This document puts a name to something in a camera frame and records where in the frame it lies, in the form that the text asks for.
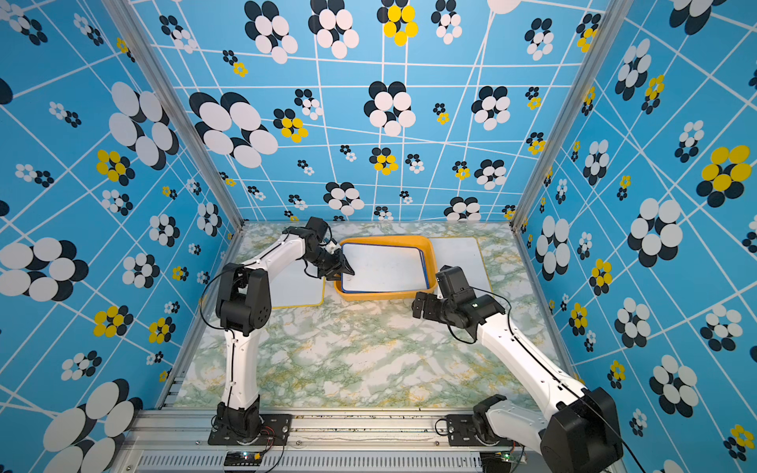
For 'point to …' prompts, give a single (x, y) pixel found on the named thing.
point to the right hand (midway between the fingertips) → (430, 306)
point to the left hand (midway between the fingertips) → (355, 271)
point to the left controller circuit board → (242, 458)
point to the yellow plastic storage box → (420, 241)
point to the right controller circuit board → (496, 462)
